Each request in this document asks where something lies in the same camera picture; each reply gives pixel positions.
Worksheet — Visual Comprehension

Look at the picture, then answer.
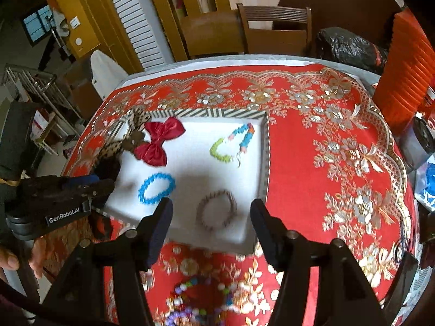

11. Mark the metal rack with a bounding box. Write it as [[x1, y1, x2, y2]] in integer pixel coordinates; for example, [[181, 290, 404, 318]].
[[3, 64, 85, 136]]

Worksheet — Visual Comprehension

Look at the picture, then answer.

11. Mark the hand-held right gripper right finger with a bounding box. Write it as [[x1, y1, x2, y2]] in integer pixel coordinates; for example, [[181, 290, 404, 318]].
[[250, 199, 383, 326]]

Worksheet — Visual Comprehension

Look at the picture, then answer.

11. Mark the black plastic bag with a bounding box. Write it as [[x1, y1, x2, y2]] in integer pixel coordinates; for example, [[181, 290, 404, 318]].
[[316, 26, 390, 75]]

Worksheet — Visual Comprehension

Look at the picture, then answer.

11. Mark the white tray with striped rim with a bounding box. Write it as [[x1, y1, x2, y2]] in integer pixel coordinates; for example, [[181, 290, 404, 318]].
[[92, 108, 271, 255]]

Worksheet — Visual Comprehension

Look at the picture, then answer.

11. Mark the multicoloured bead bracelet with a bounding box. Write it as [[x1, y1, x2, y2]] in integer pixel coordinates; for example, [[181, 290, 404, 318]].
[[165, 277, 238, 326]]

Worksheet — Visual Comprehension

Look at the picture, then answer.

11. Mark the leopard print bow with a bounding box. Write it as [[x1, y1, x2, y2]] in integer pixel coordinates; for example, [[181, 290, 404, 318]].
[[97, 106, 152, 162]]

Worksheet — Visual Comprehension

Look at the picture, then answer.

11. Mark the green and blue bead bracelet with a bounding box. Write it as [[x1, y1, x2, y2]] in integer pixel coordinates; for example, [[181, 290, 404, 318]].
[[209, 122, 256, 168]]

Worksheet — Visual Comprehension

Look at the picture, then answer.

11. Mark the stack of orange plastic stools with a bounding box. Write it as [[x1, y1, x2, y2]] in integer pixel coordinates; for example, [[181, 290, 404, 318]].
[[372, 7, 435, 136]]

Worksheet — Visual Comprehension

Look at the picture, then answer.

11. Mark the window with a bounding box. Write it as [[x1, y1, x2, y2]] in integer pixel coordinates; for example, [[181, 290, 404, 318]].
[[22, 5, 55, 46]]

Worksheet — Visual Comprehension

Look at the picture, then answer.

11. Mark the brown bead bracelet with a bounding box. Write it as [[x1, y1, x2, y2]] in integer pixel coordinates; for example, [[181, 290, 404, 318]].
[[196, 189, 238, 231]]

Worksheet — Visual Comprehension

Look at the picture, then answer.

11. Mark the red floral tablecloth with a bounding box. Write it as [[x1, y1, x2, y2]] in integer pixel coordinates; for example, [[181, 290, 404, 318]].
[[63, 63, 417, 326]]

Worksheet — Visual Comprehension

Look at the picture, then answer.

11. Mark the round dark wooden table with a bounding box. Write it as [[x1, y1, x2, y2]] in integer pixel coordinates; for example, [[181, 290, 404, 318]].
[[277, 0, 406, 46]]

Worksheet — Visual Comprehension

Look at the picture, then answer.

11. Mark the grey container with black lid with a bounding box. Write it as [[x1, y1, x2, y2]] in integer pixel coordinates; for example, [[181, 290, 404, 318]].
[[403, 115, 435, 172]]

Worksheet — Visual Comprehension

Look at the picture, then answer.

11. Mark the white table cover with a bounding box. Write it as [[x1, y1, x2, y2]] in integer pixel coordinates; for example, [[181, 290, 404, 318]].
[[119, 54, 381, 85]]

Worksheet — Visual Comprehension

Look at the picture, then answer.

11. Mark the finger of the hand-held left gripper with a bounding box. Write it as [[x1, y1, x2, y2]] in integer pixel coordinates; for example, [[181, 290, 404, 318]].
[[89, 178, 116, 200], [63, 174, 100, 191]]

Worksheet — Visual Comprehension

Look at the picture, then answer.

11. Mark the person's left hand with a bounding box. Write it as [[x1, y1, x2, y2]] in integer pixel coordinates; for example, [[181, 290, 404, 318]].
[[0, 238, 49, 281]]

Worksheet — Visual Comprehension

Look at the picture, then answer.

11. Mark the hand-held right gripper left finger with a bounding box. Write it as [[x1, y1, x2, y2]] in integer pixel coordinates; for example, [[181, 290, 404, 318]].
[[42, 197, 174, 326]]

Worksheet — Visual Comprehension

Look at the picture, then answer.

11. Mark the slatted wooden chair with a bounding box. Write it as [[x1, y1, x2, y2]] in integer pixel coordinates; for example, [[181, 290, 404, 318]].
[[237, 3, 312, 57]]

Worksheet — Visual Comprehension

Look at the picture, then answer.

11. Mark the plain wooden chair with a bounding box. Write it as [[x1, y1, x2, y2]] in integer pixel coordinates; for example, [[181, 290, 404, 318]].
[[178, 10, 246, 58]]

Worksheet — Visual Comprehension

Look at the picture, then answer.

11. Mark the red satin bow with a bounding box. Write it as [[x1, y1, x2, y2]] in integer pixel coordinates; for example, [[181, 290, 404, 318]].
[[133, 116, 187, 168]]

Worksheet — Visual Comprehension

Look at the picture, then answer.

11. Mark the white louvred door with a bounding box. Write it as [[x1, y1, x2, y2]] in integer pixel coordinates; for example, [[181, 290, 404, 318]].
[[100, 0, 174, 72]]

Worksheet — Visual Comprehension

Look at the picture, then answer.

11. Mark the blue plastic bag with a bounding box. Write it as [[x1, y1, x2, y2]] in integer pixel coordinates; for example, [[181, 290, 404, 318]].
[[415, 162, 435, 213]]

